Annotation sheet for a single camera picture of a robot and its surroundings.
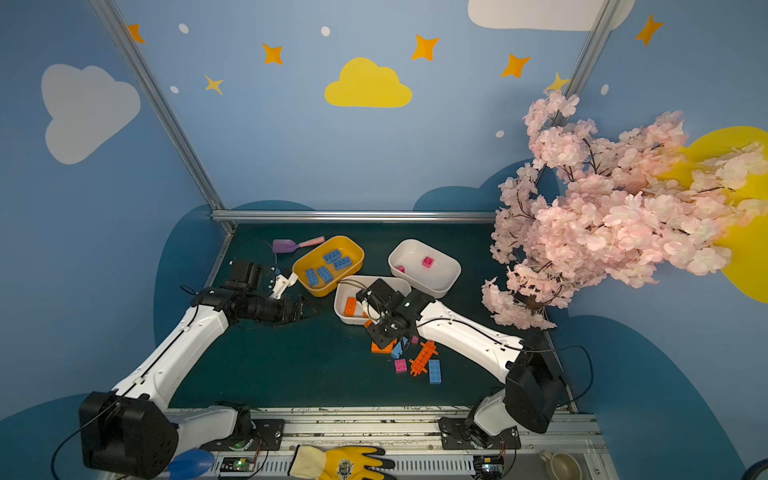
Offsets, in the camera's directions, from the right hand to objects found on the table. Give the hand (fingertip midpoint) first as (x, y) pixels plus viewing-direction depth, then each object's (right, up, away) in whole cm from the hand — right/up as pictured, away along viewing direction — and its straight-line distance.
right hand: (381, 330), depth 81 cm
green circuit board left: (-35, -30, -9) cm, 47 cm away
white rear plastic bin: (+16, +16, +28) cm, 36 cm away
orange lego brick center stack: (+2, -8, +7) cm, 11 cm away
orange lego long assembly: (+12, -10, +6) cm, 17 cm away
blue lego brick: (-25, +13, +23) cm, 36 cm away
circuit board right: (+26, -31, -9) cm, 42 cm away
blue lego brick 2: (-20, +14, +24) cm, 34 cm away
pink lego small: (+7, +16, +24) cm, 30 cm away
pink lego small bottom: (+6, -11, +4) cm, 13 cm away
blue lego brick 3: (-15, +18, +27) cm, 36 cm away
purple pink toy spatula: (-37, +24, +33) cm, 56 cm away
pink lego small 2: (+17, +18, +28) cm, 37 cm away
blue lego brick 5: (+15, -12, +3) cm, 20 cm away
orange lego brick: (-11, +4, +18) cm, 21 cm away
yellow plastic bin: (-22, +17, +29) cm, 40 cm away
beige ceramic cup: (+44, -30, -11) cm, 54 cm away
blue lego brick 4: (+5, -7, +5) cm, 10 cm away
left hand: (-20, +5, -2) cm, 20 cm away
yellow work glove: (-6, -28, -12) cm, 31 cm away
